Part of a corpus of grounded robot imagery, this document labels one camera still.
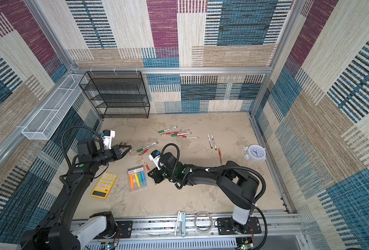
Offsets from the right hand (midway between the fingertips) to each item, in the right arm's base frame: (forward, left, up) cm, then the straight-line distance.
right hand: (150, 176), depth 81 cm
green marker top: (+38, -5, -9) cm, 39 cm away
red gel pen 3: (+35, -13, -8) cm, 38 cm away
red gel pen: (+19, +8, -8) cm, 23 cm away
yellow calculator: (-1, +26, -8) cm, 27 cm away
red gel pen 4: (+31, -21, -10) cm, 39 cm away
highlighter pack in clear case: (+2, +9, -7) cm, 12 cm away
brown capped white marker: (+26, -37, -9) cm, 46 cm away
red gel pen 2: (+17, -40, -10) cm, 44 cm away
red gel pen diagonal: (+4, +1, +3) cm, 5 cm away
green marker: (+25, +3, -8) cm, 27 cm away
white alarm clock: (+16, -60, -7) cm, 63 cm away
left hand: (+10, +8, +13) cm, 19 cm away
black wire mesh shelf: (+57, +28, +9) cm, 64 cm away
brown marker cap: (+27, +22, -9) cm, 36 cm away
